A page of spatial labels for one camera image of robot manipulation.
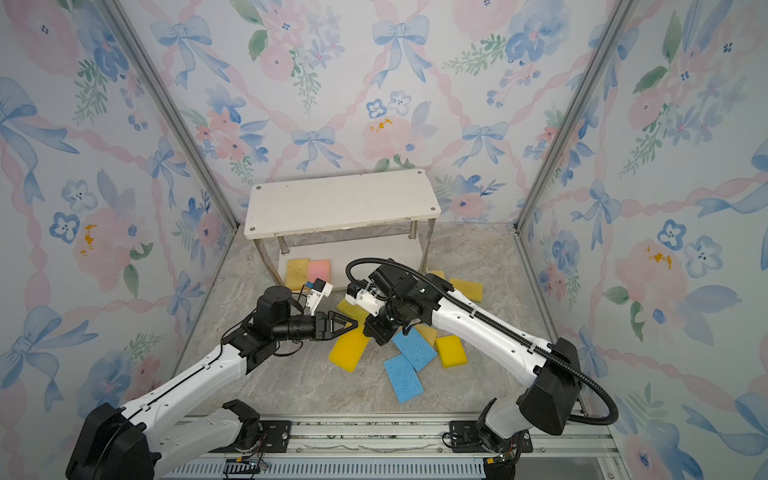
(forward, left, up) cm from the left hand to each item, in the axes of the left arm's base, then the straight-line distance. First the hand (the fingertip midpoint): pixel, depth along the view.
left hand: (353, 325), depth 72 cm
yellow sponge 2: (+23, +21, -11) cm, 33 cm away
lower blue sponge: (-7, -13, -18) cm, 24 cm away
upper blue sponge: (+1, -16, -17) cm, 23 cm away
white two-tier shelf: (+22, +3, +14) cm, 26 cm away
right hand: (0, -3, -1) cm, 4 cm away
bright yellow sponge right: (+1, -27, -19) cm, 33 cm away
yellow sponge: (-5, +1, -2) cm, 5 cm away
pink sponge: (+25, +14, -11) cm, 30 cm away
